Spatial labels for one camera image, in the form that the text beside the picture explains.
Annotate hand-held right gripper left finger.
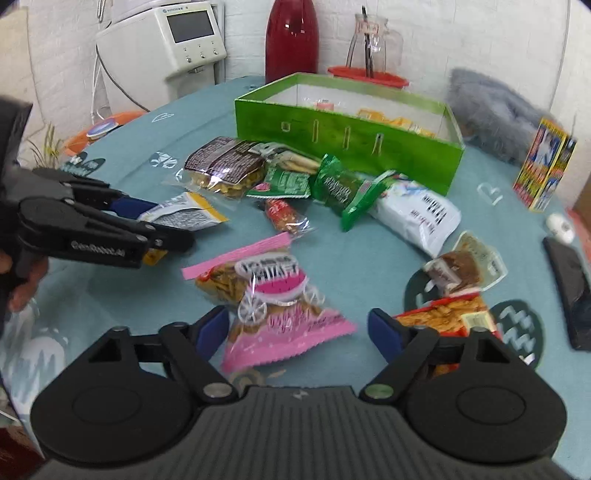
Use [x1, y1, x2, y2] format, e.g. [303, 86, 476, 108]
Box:
[81, 305, 232, 400]

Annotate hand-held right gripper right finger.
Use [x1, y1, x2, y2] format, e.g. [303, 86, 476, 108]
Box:
[365, 308, 522, 400]

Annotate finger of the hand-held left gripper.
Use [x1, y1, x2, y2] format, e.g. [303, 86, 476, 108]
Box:
[88, 208, 195, 254]
[69, 182, 160, 221]

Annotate yellow and white snack packet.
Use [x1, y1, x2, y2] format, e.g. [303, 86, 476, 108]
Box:
[139, 191, 229, 266]

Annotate orange red snack packet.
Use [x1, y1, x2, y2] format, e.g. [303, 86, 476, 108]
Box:
[394, 295, 502, 376]

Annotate pink snack packet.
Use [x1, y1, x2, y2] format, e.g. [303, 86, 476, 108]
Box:
[182, 233, 358, 374]

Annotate dark brown cookie packet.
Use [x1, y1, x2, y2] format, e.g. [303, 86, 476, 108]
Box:
[164, 137, 267, 199]

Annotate clear packet of brown snack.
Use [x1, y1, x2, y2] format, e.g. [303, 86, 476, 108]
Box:
[425, 232, 507, 294]

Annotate red sausage snack packet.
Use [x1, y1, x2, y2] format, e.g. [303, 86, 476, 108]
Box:
[264, 198, 313, 237]

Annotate small green packet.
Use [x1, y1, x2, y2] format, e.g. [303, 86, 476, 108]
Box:
[247, 168, 311, 198]

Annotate green and white snack packet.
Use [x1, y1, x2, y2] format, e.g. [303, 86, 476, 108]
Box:
[342, 171, 409, 232]

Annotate clear breadstick packet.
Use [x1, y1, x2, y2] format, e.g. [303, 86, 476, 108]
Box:
[256, 143, 322, 176]

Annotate dark green snack packet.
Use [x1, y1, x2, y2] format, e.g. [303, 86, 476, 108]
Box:
[310, 154, 370, 217]

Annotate green cardboard box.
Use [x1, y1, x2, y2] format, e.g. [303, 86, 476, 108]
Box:
[234, 71, 466, 197]

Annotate large yellow snack packet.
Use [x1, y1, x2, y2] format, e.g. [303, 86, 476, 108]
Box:
[390, 117, 437, 138]

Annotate orange packet with barcode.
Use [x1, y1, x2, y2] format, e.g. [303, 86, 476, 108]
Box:
[358, 107, 394, 123]

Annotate person's left hand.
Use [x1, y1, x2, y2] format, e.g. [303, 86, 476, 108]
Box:
[0, 251, 49, 312]

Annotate teal tablecloth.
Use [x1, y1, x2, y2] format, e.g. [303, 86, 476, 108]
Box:
[0, 76, 591, 467]

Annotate green potted plant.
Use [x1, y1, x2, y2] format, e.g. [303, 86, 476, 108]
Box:
[21, 122, 68, 169]

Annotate stack of bowls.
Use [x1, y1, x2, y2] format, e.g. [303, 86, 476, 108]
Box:
[85, 121, 119, 139]

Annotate orange plastic basin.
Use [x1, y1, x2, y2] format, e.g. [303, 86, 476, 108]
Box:
[62, 111, 148, 158]

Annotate white dispenser with screen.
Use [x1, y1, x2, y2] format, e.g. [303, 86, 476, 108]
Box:
[96, 0, 228, 114]

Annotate black phone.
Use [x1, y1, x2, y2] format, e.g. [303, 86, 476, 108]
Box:
[542, 235, 591, 352]

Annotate white round device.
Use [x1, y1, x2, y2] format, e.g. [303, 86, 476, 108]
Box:
[545, 215, 575, 243]

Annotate red thermos jug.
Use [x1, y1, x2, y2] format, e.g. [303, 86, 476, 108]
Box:
[264, 0, 320, 85]

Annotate colourful printed carton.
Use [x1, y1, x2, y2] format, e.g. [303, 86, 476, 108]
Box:
[513, 117, 578, 213]

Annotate grey fluffy cloth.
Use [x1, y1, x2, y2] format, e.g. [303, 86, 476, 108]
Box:
[448, 67, 550, 164]

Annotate red plastic basket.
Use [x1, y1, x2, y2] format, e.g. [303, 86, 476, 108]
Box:
[328, 66, 411, 90]

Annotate black chopsticks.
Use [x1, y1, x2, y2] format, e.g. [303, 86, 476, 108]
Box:
[361, 6, 376, 77]

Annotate glass pitcher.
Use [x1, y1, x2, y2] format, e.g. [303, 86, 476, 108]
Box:
[346, 13, 404, 75]

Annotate white wall cable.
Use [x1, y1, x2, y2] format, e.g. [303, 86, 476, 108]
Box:
[553, 0, 570, 88]

